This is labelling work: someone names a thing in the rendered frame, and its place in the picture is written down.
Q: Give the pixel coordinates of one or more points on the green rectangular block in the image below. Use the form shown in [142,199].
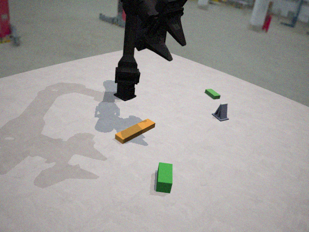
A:
[164,177]

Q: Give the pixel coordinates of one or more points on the brown bar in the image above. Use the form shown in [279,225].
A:
[134,131]

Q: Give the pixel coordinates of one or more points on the green rectangular bar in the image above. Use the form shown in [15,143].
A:
[214,95]

